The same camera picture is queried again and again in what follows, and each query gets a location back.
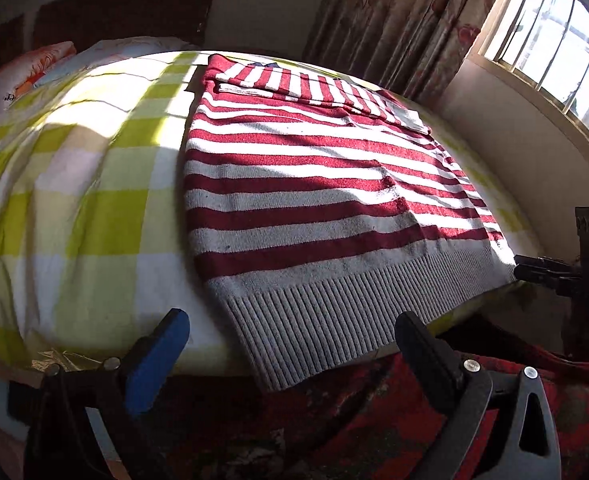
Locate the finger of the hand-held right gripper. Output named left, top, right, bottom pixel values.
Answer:
left=514, top=255, right=580, bottom=291

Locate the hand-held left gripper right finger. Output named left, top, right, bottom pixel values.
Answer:
left=395, top=311, right=562, bottom=480

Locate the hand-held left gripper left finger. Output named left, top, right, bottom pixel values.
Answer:
left=22, top=308, right=191, bottom=480

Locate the red white striped sweater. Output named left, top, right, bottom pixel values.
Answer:
left=182, top=54, right=520, bottom=393

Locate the red patterned blanket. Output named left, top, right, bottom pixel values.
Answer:
left=154, top=310, right=589, bottom=480

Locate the yellow green checkered bed sheet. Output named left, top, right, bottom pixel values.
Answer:
left=0, top=50, right=540, bottom=378

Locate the barred window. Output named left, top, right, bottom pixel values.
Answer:
left=477, top=0, right=589, bottom=161

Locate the pink floral curtain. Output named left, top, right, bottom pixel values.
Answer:
left=301, top=0, right=512, bottom=106

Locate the orange floral pillow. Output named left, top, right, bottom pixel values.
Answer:
left=0, top=41, right=78, bottom=121

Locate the wide dark wooden headboard panel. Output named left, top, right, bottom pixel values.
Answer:
left=32, top=0, right=221, bottom=53

